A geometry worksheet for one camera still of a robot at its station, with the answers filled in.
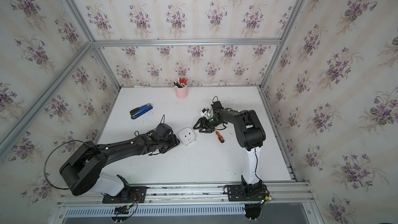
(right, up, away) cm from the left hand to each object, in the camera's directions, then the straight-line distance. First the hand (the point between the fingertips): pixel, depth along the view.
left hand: (179, 145), depth 87 cm
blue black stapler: (-31, +18, +14) cm, 38 cm away
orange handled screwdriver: (+24, +3, +3) cm, 25 cm away
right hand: (+11, +7, +7) cm, 15 cm away
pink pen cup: (-1, +31, +25) cm, 40 cm away
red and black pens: (-2, +39, +23) cm, 45 cm away
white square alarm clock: (+4, +5, +3) cm, 7 cm away
